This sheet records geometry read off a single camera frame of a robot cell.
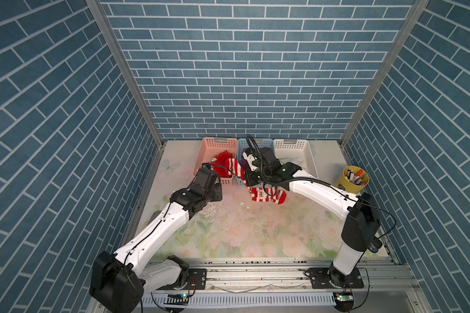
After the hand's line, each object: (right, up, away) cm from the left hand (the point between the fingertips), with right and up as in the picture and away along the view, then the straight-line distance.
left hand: (222, 189), depth 81 cm
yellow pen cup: (+61, +3, +10) cm, 62 cm away
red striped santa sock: (+4, +9, +3) cm, 10 cm away
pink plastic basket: (-11, +20, +35) cm, 42 cm away
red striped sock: (+21, -5, +17) cm, 27 cm away
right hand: (+10, +5, +1) cm, 11 cm away
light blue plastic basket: (+18, +22, +36) cm, 46 cm away
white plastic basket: (+41, +17, +34) cm, 56 cm away
